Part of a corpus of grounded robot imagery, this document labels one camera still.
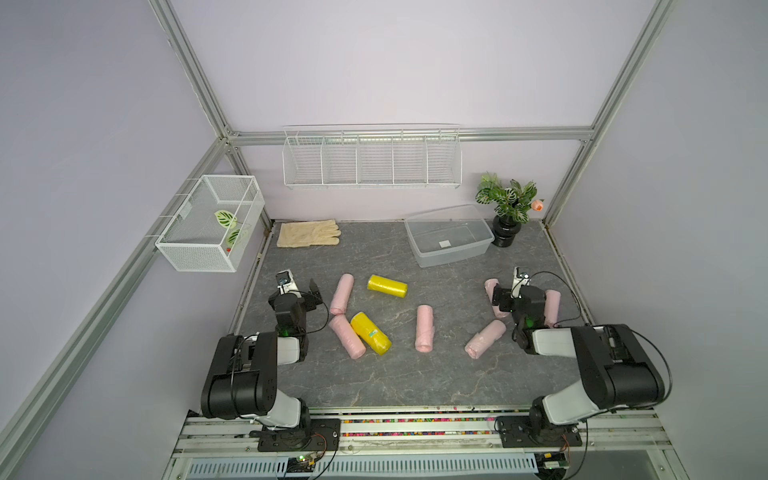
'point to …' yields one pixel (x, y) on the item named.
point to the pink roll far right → (552, 307)
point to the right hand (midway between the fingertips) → (512, 283)
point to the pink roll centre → (424, 329)
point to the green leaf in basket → (226, 218)
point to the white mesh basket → (205, 231)
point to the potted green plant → (513, 207)
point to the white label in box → (444, 244)
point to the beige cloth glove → (308, 233)
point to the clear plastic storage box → (444, 235)
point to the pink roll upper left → (342, 294)
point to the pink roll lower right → (490, 333)
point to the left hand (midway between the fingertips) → (300, 284)
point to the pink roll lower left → (348, 337)
